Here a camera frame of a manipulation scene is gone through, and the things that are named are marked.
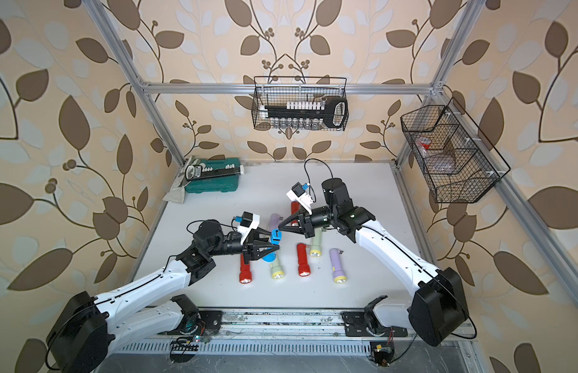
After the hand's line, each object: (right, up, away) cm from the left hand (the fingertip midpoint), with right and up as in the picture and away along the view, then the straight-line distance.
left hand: (273, 240), depth 67 cm
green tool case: (-28, +16, +38) cm, 50 cm away
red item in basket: (+52, +31, +13) cm, 62 cm away
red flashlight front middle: (+9, -15, +18) cm, 25 cm away
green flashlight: (+14, -9, +20) cm, 26 cm away
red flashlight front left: (-11, -16, +14) cm, 24 cm away
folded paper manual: (-50, +12, +41) cm, 65 cm away
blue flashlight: (+1, +2, -3) cm, 3 cm away
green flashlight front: (-1, -15, +15) cm, 21 cm away
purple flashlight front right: (+22, -16, +14) cm, 30 cm away
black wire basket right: (+58, +21, +7) cm, 62 cm away
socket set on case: (-40, +22, +41) cm, 61 cm away
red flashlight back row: (+6, +6, +35) cm, 36 cm away
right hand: (+2, +3, +1) cm, 4 cm away
